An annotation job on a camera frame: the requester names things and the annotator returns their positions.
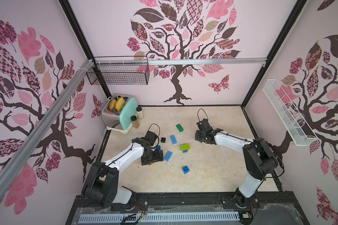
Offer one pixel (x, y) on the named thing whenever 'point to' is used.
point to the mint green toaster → (117, 111)
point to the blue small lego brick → (185, 169)
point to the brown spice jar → (135, 123)
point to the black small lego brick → (163, 139)
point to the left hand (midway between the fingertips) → (155, 163)
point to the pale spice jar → (140, 113)
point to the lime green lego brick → (185, 147)
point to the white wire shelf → (299, 130)
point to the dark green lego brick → (179, 127)
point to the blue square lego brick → (158, 147)
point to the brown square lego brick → (150, 163)
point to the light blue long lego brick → (168, 156)
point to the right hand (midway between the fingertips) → (199, 136)
